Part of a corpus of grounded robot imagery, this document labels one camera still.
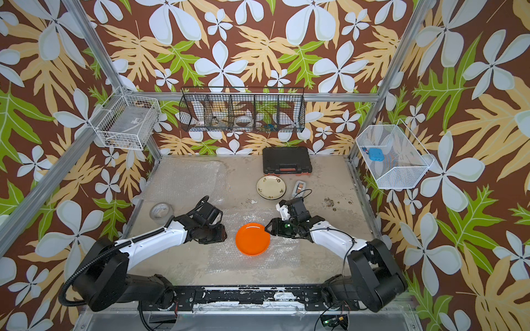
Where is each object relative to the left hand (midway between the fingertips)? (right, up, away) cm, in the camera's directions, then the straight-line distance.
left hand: (226, 234), depth 87 cm
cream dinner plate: (+20, +19, +19) cm, 34 cm away
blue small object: (+64, +34, -1) cm, 73 cm away
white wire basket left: (-42, +48, -2) cm, 64 cm away
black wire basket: (+6, +57, +10) cm, 58 cm away
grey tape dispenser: (+34, +20, +14) cm, 42 cm away
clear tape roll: (-32, +8, +9) cm, 35 cm away
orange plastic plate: (+11, -3, +2) cm, 12 cm away
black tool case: (+30, +35, +31) cm, 55 cm away
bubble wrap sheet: (-27, +22, +21) cm, 41 cm away
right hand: (+18, +3, -2) cm, 18 cm away
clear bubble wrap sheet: (+1, -8, -3) cm, 9 cm away
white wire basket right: (+71, +33, -4) cm, 78 cm away
